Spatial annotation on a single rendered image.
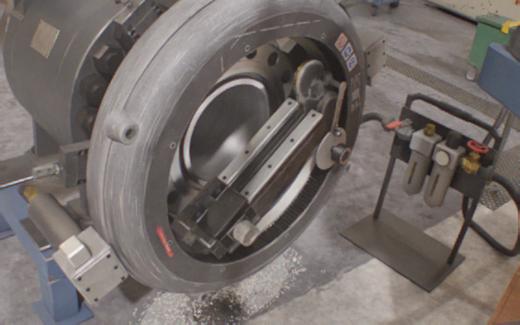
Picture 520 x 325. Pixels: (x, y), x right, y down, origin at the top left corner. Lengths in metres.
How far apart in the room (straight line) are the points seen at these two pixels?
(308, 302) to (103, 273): 0.81
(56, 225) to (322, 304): 0.90
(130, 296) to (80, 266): 0.62
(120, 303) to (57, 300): 0.21
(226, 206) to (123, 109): 0.29
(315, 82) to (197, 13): 0.40
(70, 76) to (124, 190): 0.40
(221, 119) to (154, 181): 0.51
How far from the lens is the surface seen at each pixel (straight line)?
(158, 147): 0.86
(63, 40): 1.26
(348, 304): 1.65
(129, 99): 0.84
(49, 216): 1.11
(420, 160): 1.77
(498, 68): 0.64
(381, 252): 1.89
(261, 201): 1.10
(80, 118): 1.18
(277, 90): 1.21
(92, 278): 0.98
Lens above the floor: 1.12
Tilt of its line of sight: 29 degrees down
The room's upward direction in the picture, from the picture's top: 8 degrees clockwise
